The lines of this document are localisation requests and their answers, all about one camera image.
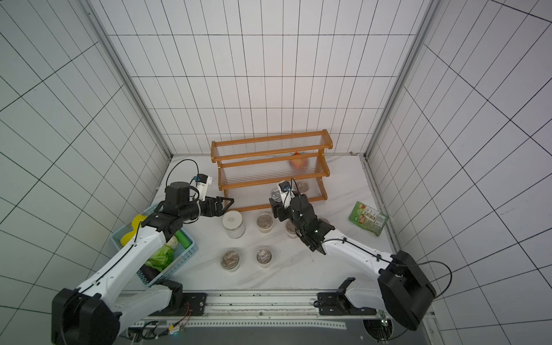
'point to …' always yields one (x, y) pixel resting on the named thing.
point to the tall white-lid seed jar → (233, 224)
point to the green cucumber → (185, 241)
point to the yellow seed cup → (264, 222)
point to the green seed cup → (231, 260)
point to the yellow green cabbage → (136, 222)
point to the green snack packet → (369, 218)
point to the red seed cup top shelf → (291, 229)
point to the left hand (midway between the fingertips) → (221, 204)
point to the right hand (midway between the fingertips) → (271, 197)
